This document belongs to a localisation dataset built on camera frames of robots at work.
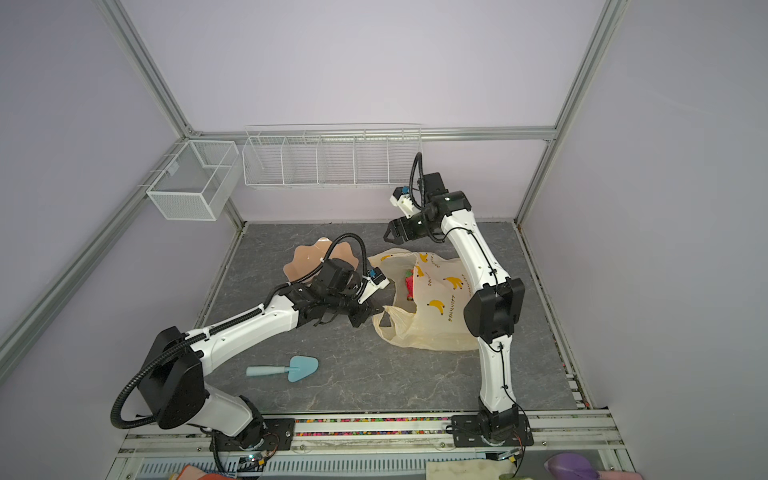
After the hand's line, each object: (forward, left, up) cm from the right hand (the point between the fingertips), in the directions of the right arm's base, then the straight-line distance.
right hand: (397, 237), depth 86 cm
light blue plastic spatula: (-30, +28, -22) cm, 47 cm away
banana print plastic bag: (-18, -8, -4) cm, 21 cm away
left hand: (-20, +5, -8) cm, 22 cm away
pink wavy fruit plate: (+7, +33, -19) cm, 38 cm away
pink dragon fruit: (-6, -4, -15) cm, 17 cm away
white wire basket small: (+23, +67, +4) cm, 71 cm away
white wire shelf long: (+29, +34, +9) cm, 46 cm away
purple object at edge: (-52, -41, -23) cm, 70 cm away
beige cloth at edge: (-53, -17, -21) cm, 60 cm away
